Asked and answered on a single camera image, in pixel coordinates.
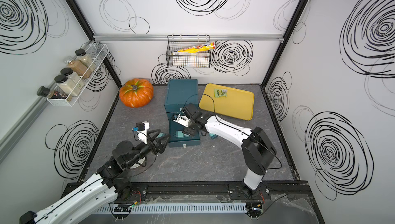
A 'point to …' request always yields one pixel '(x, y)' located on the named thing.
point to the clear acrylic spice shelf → (97, 52)
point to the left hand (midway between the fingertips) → (165, 133)
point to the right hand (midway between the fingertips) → (188, 124)
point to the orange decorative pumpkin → (136, 92)
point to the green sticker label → (219, 93)
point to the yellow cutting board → (238, 104)
